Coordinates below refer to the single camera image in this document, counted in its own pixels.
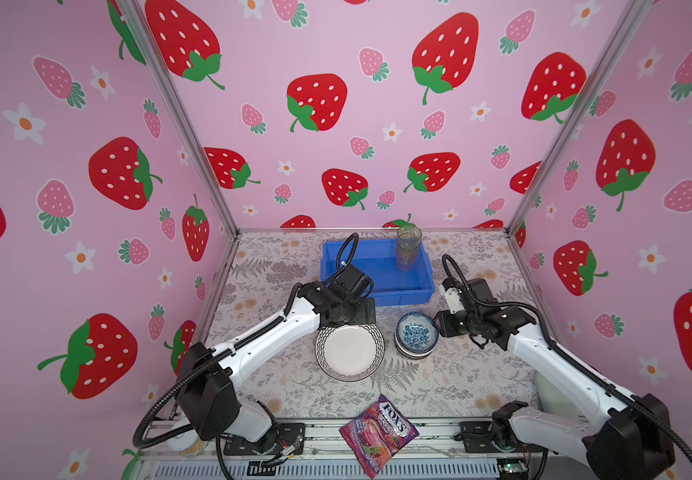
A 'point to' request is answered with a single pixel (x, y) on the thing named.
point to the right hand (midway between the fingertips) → (436, 320)
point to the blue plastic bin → (378, 259)
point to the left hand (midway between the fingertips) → (362, 313)
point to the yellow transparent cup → (406, 257)
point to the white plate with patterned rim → (350, 352)
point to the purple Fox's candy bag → (378, 433)
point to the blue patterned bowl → (416, 332)
